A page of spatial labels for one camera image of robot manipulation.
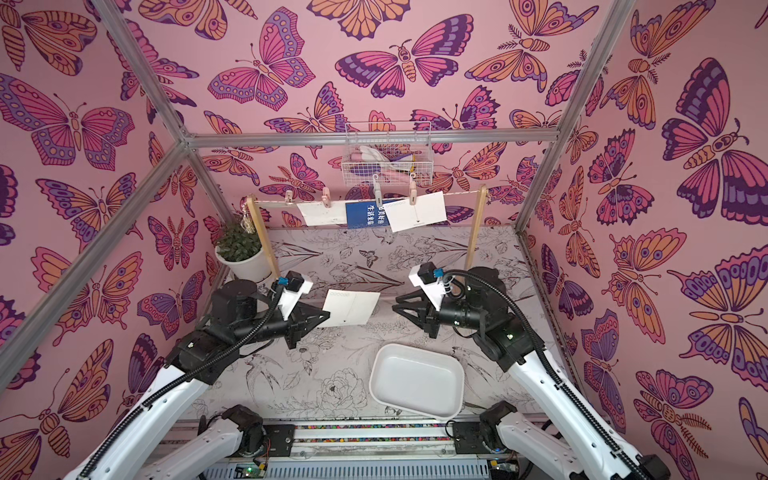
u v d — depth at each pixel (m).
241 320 0.52
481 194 0.67
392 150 0.94
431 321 0.55
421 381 0.82
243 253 0.95
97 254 0.64
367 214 0.70
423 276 0.54
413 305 0.63
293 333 0.57
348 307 0.68
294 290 0.57
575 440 0.41
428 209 0.70
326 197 0.63
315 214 0.71
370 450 0.73
